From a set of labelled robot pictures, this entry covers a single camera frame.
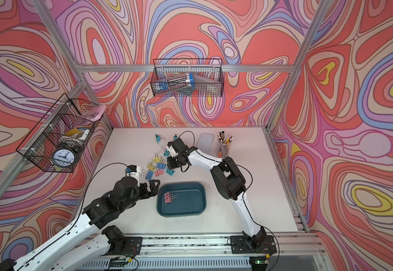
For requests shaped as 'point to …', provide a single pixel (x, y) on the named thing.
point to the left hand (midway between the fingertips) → (154, 183)
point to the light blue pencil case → (205, 142)
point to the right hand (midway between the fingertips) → (170, 168)
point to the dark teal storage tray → (191, 201)
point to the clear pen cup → (223, 144)
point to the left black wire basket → (56, 141)
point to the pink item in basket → (95, 113)
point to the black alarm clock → (64, 156)
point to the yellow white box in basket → (80, 132)
